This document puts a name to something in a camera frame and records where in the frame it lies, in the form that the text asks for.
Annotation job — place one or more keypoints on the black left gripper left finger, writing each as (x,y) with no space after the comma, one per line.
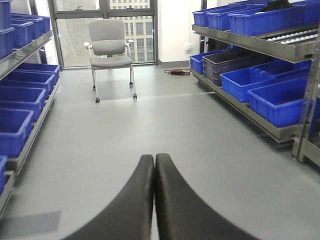
(130,212)

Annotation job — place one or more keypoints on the grey chair on castors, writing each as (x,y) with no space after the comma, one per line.
(107,47)

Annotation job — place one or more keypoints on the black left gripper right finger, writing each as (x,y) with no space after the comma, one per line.
(180,217)

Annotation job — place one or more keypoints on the white wall socket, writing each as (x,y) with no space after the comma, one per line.
(189,49)

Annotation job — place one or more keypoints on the large glass window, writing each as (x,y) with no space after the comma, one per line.
(75,37)

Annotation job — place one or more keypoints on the black cloth item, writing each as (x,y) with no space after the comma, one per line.
(276,5)

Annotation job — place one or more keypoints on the dark grey plastic bin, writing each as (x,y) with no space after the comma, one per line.
(212,68)

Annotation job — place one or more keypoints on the row of blue bins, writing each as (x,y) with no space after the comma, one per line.
(15,130)
(275,105)

